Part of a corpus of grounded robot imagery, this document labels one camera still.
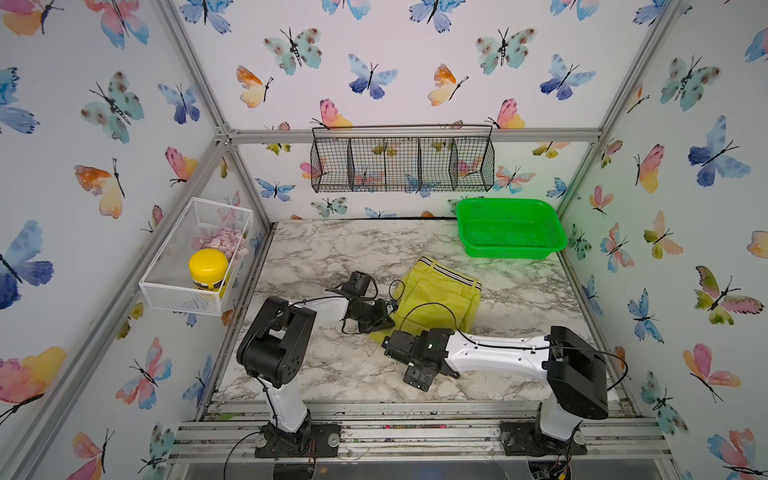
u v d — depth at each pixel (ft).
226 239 2.24
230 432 2.48
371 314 2.73
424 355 1.91
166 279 2.21
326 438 2.41
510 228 3.97
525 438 2.39
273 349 1.64
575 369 1.44
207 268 2.08
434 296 3.22
